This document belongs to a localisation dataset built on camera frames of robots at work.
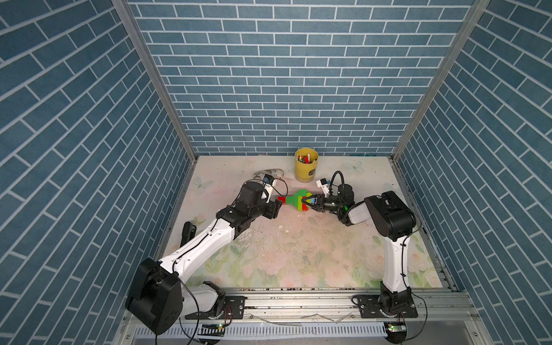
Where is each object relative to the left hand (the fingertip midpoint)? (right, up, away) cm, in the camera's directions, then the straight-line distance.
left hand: (280, 200), depth 82 cm
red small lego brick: (+1, -1, +14) cm, 14 cm away
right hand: (+11, -3, +13) cm, 17 cm away
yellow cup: (+12, +15, +17) cm, 26 cm away
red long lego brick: (+10, -4, +12) cm, 16 cm away
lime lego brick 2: (+8, -3, +12) cm, 15 cm away
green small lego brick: (+5, -1, +13) cm, 14 cm away
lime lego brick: (+12, +1, +12) cm, 17 cm away
